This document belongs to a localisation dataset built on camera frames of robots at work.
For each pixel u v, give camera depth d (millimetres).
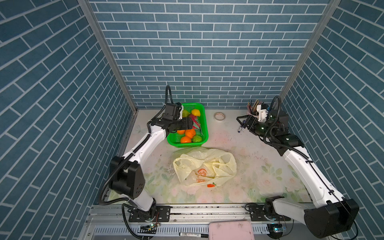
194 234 680
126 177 433
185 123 750
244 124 657
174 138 1016
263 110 675
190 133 990
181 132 1012
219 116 1162
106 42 839
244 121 721
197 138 959
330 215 380
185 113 1109
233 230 682
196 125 1019
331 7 710
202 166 880
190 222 722
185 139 961
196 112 1118
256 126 662
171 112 646
